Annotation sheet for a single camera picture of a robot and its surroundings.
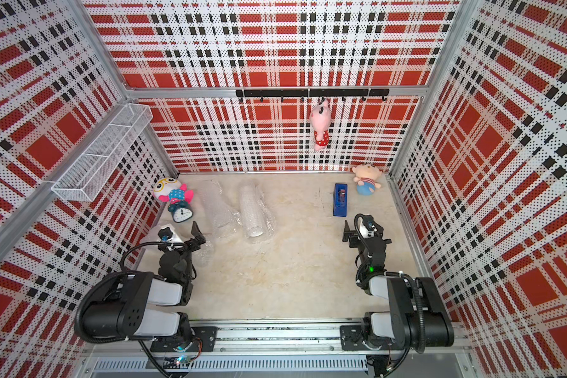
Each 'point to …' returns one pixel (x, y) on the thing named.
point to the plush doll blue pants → (366, 176)
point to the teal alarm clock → (180, 212)
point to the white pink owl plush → (170, 190)
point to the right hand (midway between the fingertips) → (362, 220)
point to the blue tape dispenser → (340, 199)
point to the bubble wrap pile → (256, 217)
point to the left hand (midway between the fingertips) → (188, 225)
